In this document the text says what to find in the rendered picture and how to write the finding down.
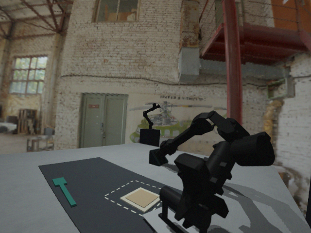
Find tan square tile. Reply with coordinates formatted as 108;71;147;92
120;187;160;213

